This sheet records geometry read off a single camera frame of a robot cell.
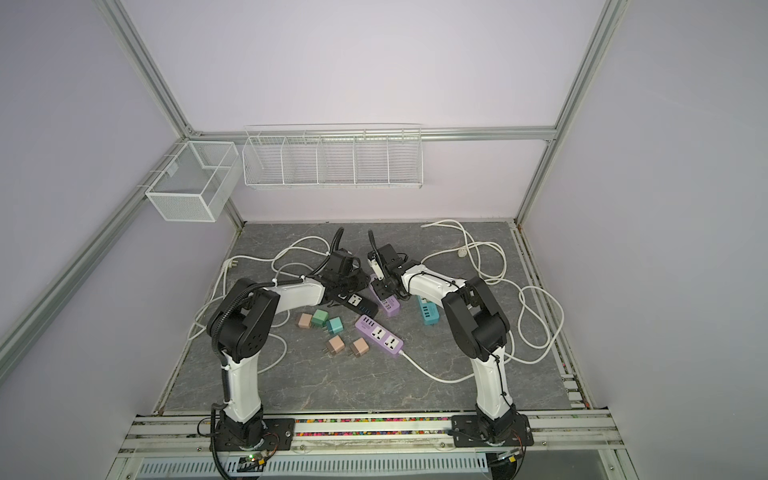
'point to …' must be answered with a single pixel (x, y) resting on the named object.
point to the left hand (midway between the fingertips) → (371, 282)
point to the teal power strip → (429, 311)
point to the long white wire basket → (339, 156)
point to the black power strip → (358, 303)
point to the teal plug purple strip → (335, 325)
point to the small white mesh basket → (194, 183)
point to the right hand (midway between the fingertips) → (384, 286)
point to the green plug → (320, 317)
